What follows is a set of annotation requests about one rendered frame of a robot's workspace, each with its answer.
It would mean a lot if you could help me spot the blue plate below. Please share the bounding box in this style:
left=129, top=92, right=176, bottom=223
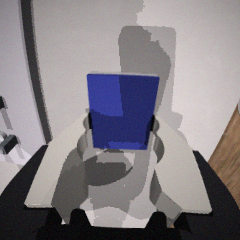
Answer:
left=87, top=71, right=160, bottom=150

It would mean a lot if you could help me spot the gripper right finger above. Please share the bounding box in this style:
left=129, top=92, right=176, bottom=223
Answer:
left=149, top=114, right=240, bottom=240

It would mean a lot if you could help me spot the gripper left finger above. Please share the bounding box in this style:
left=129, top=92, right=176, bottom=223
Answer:
left=0, top=111, right=91, bottom=240

